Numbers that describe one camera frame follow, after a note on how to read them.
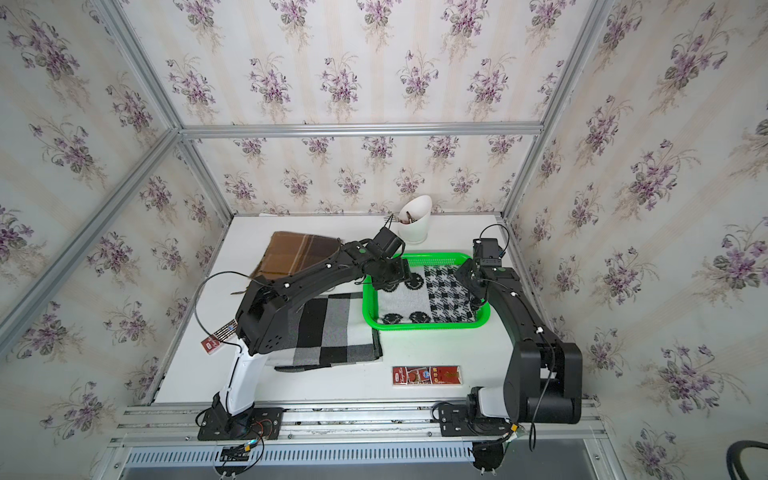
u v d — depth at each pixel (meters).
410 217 1.05
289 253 1.08
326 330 0.86
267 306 0.51
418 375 0.80
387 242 0.71
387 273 0.77
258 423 0.73
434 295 0.91
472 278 0.63
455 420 0.73
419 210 1.07
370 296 0.93
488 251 0.68
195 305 0.99
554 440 0.77
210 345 0.86
